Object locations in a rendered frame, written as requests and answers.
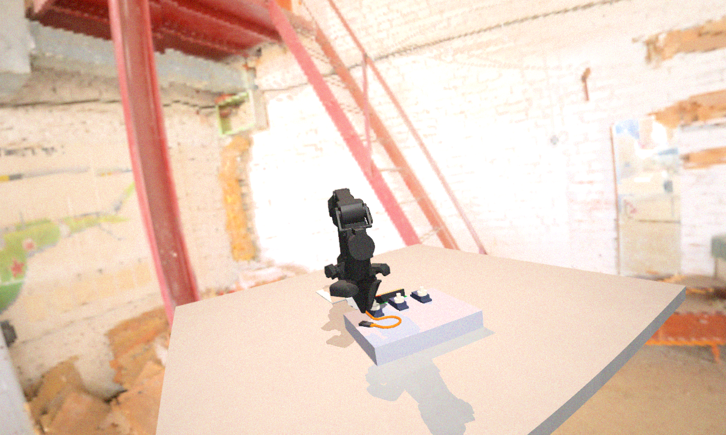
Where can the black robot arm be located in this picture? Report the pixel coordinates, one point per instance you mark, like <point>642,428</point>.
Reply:
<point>348,215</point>

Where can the black pin header strip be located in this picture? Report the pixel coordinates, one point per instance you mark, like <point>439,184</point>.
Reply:
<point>381,299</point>

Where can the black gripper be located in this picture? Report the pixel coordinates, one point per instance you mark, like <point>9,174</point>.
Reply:
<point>363,285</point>

